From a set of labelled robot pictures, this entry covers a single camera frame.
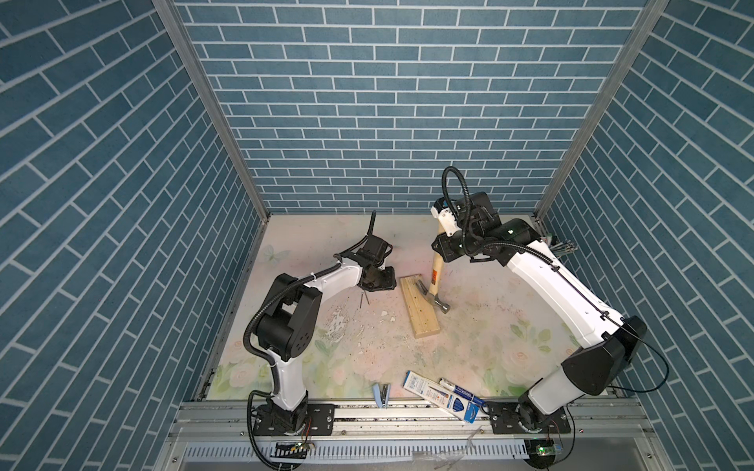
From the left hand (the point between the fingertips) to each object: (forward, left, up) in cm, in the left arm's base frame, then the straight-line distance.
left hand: (398, 285), depth 94 cm
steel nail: (-1, +11, -5) cm, 12 cm away
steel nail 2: (-2, +12, -6) cm, 14 cm away
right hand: (-1, -10, +22) cm, 24 cm away
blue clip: (-31, +5, -4) cm, 32 cm away
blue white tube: (-31, -16, -4) cm, 35 cm away
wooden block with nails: (-9, -7, -1) cm, 11 cm away
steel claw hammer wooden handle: (-5, -10, +10) cm, 15 cm away
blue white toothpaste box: (-32, -11, -4) cm, 34 cm away
